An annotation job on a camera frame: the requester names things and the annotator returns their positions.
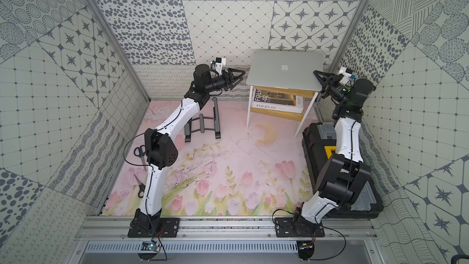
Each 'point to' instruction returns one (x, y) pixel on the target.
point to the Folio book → (261, 99)
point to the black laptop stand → (203, 123)
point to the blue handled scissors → (140, 151)
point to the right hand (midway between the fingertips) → (312, 72)
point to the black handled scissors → (141, 187)
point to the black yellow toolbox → (319, 140)
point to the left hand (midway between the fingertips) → (242, 70)
